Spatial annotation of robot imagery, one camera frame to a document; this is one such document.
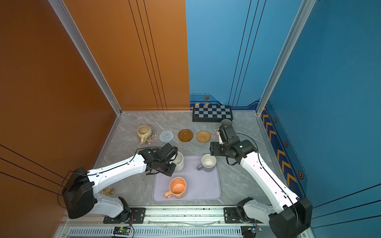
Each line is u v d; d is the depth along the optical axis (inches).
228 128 22.9
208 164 35.8
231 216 28.5
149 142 40.1
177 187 31.9
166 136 41.4
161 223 28.3
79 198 15.8
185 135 41.4
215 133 42.1
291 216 14.4
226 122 39.6
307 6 27.3
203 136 41.2
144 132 40.4
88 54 34.0
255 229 27.5
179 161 31.4
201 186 33.4
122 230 28.4
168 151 25.0
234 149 20.2
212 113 45.6
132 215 28.5
